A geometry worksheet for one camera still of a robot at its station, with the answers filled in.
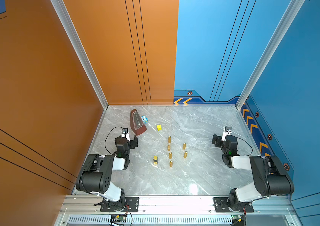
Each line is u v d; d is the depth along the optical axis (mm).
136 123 961
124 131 809
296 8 692
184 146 919
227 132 794
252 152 956
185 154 886
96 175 453
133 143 886
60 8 697
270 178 453
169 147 911
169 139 956
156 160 830
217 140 867
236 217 724
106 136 1021
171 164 847
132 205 740
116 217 714
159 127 1035
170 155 916
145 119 1089
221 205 724
